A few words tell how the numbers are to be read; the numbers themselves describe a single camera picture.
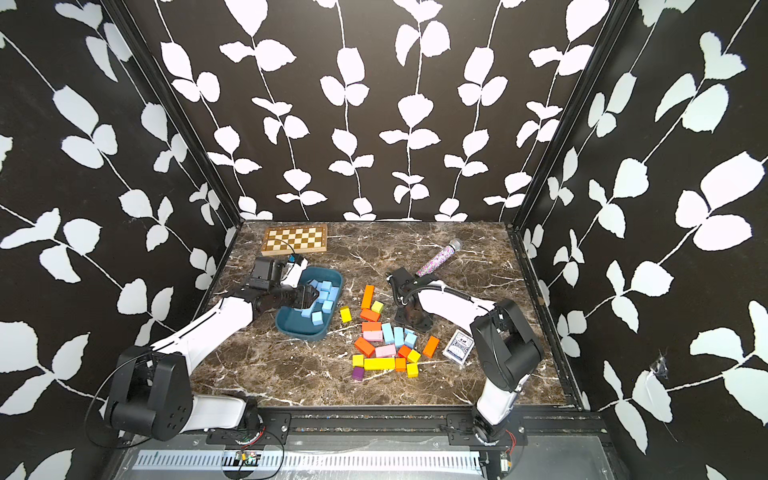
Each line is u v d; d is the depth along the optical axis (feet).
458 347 2.84
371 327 2.99
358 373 2.72
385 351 2.82
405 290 2.38
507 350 1.52
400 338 2.91
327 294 3.19
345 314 3.05
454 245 3.60
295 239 3.65
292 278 2.57
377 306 3.13
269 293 2.21
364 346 2.83
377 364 2.77
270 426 2.41
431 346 2.89
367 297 3.22
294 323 3.02
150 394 1.36
